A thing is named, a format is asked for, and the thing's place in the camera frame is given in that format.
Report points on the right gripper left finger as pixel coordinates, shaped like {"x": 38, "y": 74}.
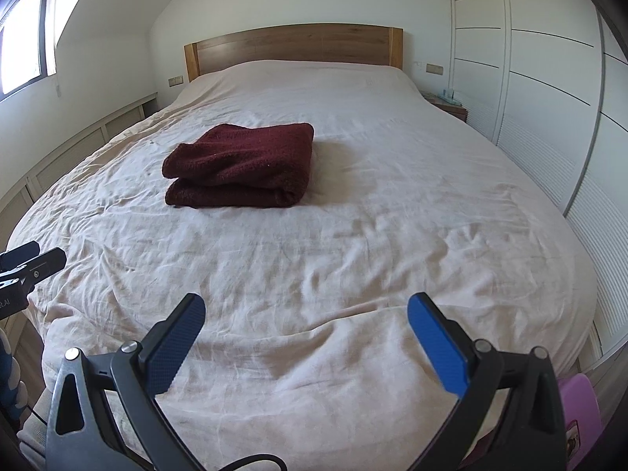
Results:
{"x": 81, "y": 431}

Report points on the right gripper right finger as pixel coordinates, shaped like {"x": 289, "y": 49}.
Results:
{"x": 508, "y": 413}

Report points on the dark red knitted sweater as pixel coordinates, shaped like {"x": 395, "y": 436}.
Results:
{"x": 232, "y": 165}

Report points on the white louvered low cabinet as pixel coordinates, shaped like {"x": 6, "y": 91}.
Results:
{"x": 17, "y": 200}

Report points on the blue white striped sleeve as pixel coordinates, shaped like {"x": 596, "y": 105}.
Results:
{"x": 14, "y": 396}

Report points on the white bed sheet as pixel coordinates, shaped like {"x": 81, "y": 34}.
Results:
{"x": 306, "y": 351}

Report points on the window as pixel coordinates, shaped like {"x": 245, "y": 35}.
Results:
{"x": 23, "y": 46}

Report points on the wooden nightstand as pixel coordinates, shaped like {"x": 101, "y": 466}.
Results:
{"x": 454, "y": 109}

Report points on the white wardrobe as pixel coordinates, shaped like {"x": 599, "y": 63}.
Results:
{"x": 546, "y": 81}

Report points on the wooden headboard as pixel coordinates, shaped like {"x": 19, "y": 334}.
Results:
{"x": 333, "y": 43}

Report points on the beige wall switch plate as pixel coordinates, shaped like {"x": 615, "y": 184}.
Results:
{"x": 175, "y": 81}

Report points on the right beige wall socket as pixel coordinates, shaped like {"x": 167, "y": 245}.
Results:
{"x": 435, "y": 69}

